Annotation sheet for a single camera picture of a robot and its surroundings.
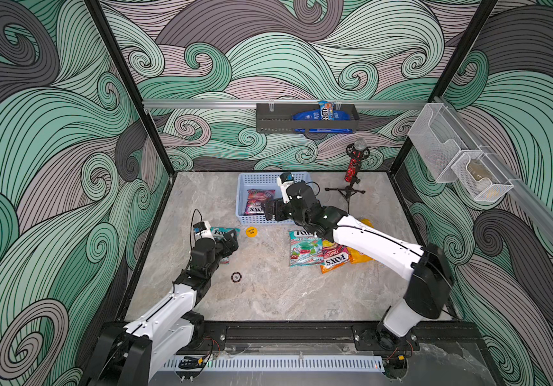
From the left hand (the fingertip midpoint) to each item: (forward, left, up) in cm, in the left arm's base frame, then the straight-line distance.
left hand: (228, 232), depth 85 cm
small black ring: (-12, -3, -11) cm, 17 cm away
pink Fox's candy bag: (+22, -9, -9) cm, 26 cm away
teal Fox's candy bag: (+6, +7, -10) cm, 14 cm away
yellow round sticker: (+7, -8, -11) cm, 15 cm away
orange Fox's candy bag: (-4, -40, -9) cm, 41 cm away
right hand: (+6, -17, +11) cm, 22 cm away
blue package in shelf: (+39, -33, +24) cm, 56 cm away
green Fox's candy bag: (-2, -29, -8) cm, 30 cm away
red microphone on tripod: (+32, -51, +11) cm, 61 cm away
